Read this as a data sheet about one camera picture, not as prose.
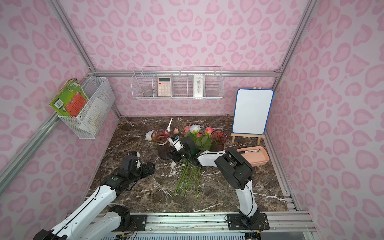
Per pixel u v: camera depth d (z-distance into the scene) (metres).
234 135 1.01
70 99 0.72
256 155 0.97
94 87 0.84
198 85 0.93
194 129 1.01
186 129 1.06
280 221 0.74
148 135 1.03
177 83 1.00
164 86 0.93
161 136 0.88
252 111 0.92
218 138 0.86
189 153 0.75
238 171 0.53
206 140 0.99
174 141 0.82
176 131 1.09
